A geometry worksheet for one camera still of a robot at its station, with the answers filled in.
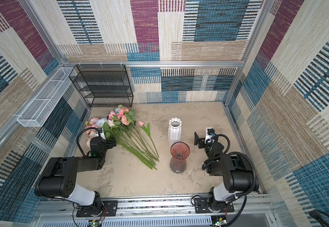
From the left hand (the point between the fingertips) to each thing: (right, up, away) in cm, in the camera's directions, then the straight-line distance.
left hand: (106, 136), depth 94 cm
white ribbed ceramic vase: (+44, +4, -14) cm, 46 cm away
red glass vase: (+46, -6, -17) cm, 50 cm away
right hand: (+63, +2, -3) cm, 64 cm away
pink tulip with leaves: (+26, +4, +9) cm, 28 cm away
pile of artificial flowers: (+8, +8, +4) cm, 12 cm away
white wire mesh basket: (-25, +15, -22) cm, 37 cm away
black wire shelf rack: (-8, +37, +15) cm, 40 cm away
